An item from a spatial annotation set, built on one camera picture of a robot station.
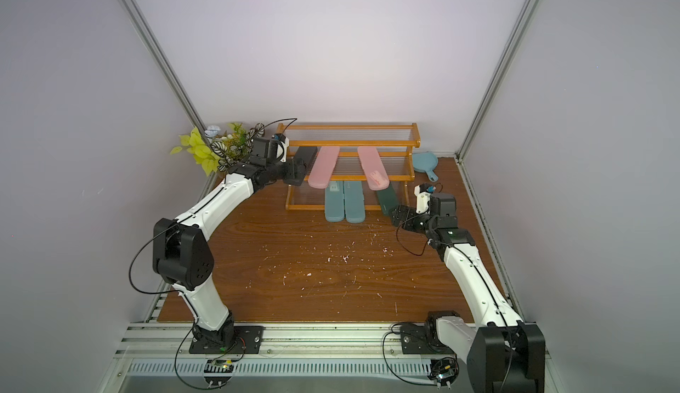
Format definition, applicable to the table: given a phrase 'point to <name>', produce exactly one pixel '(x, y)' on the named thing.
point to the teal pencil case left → (334, 202)
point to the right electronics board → (444, 371)
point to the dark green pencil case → (388, 199)
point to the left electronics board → (218, 373)
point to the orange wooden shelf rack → (395, 142)
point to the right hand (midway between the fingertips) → (404, 208)
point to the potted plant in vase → (219, 150)
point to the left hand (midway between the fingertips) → (300, 163)
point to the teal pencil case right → (354, 201)
